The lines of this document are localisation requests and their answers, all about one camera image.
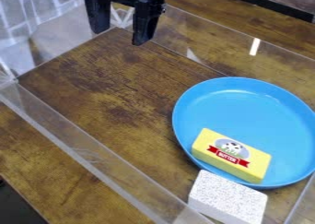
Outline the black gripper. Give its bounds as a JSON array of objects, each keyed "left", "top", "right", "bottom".
[{"left": 85, "top": 0, "right": 165, "bottom": 46}]

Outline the yellow butter block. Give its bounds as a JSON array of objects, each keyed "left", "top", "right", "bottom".
[{"left": 191, "top": 128, "right": 272, "bottom": 183}]

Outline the blue round tray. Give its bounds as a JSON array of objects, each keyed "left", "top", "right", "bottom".
[{"left": 172, "top": 77, "right": 315, "bottom": 189}]

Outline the white speckled foam block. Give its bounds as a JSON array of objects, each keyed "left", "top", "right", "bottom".
[{"left": 188, "top": 170, "right": 268, "bottom": 224}]

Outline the clear acrylic enclosure wall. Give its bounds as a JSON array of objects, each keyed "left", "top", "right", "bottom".
[{"left": 0, "top": 0, "right": 315, "bottom": 224}]

